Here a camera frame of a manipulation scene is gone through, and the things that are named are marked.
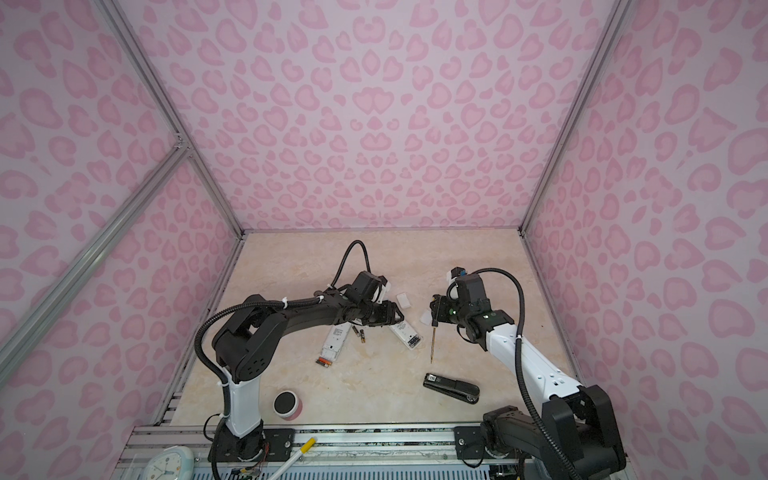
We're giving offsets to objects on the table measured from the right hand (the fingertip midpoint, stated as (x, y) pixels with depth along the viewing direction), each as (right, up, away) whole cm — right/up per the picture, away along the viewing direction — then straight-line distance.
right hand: (434, 302), depth 84 cm
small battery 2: (-21, -12, +7) cm, 25 cm away
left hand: (-9, -5, +7) cm, 12 cm away
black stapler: (+7, -23, -5) cm, 24 cm away
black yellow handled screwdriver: (-1, -2, -9) cm, 9 cm away
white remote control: (-30, -13, +5) cm, 33 cm away
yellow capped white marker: (-33, -34, -11) cm, 48 cm away
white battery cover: (-8, -2, +16) cm, 18 cm away
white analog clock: (-62, -35, -15) cm, 73 cm away
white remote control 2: (-7, -10, +6) cm, 14 cm away
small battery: (-23, -10, +9) cm, 27 cm away
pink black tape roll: (-38, -24, -9) cm, 46 cm away
